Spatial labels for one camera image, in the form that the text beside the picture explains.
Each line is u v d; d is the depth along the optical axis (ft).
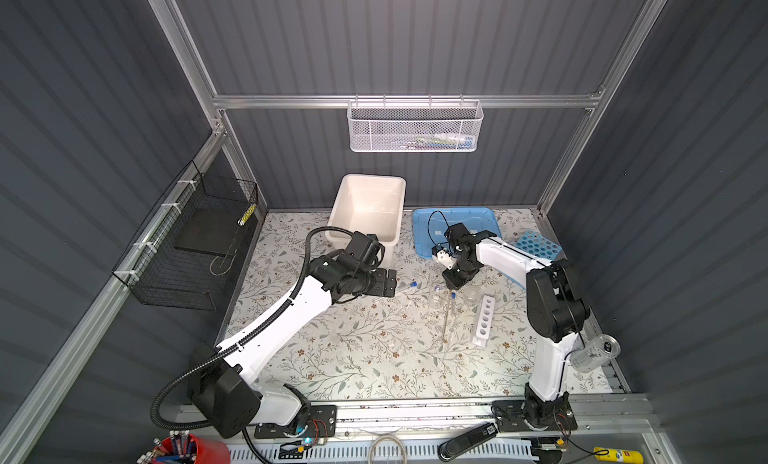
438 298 3.14
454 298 3.14
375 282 2.24
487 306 2.92
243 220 2.62
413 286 3.24
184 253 2.38
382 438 2.32
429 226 3.00
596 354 2.37
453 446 2.14
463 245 2.39
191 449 1.97
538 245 3.41
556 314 1.73
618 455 2.20
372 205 3.90
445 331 2.92
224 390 1.27
